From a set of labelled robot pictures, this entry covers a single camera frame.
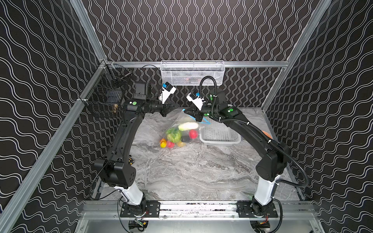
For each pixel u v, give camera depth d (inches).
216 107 24.2
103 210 30.3
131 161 35.2
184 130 37.4
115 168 16.9
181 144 37.0
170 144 35.8
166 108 24.9
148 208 29.0
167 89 24.5
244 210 29.0
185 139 34.7
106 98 38.2
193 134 35.3
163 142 34.7
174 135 34.3
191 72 23.8
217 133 40.8
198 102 26.0
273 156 18.1
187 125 35.4
